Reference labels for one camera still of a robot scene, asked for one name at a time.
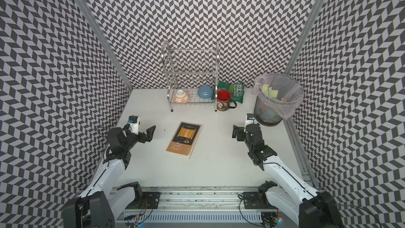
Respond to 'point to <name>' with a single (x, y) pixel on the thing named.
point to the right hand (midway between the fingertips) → (242, 128)
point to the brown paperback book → (184, 139)
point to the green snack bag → (237, 91)
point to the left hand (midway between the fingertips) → (145, 125)
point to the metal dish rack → (192, 75)
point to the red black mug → (224, 103)
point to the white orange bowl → (181, 96)
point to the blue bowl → (205, 92)
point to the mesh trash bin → (268, 112)
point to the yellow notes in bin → (268, 90)
